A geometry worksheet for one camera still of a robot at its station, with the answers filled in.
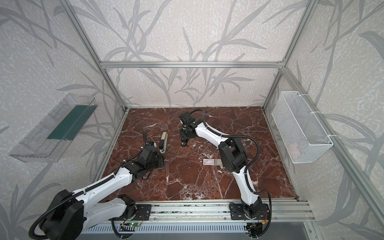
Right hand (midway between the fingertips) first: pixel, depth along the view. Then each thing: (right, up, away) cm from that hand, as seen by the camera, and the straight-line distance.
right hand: (184, 131), depth 96 cm
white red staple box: (+18, -19, -5) cm, 27 cm away
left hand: (-10, -13, -10) cm, 19 cm away
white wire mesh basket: (+54, 0, -35) cm, 64 cm away
